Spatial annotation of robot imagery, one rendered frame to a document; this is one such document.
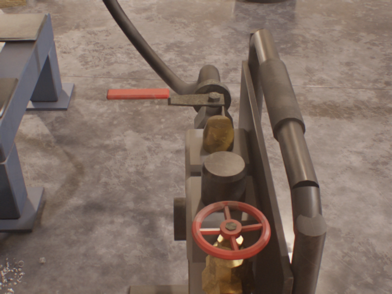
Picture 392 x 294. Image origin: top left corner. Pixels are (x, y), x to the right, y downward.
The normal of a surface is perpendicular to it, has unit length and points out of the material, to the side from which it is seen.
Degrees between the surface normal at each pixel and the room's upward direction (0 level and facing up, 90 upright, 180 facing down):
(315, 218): 12
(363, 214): 0
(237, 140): 0
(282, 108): 26
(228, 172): 0
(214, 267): 90
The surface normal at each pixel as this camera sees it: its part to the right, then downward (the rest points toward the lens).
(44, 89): 0.03, 0.60
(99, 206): 0.00, -0.80
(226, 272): -0.36, 0.56
